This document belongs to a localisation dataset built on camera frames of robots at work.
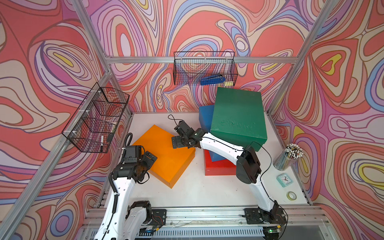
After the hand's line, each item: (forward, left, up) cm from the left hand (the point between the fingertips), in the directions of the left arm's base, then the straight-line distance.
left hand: (152, 162), depth 78 cm
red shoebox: (-4, -36, +3) cm, 36 cm away
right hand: (+13, -14, -3) cm, 19 cm away
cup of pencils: (+3, -73, +4) cm, 73 cm away
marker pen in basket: (+5, +24, +11) cm, 27 cm away
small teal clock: (-5, -74, -12) cm, 75 cm away
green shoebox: (+46, -58, -13) cm, 75 cm away
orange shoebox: (+1, -10, -2) cm, 10 cm away
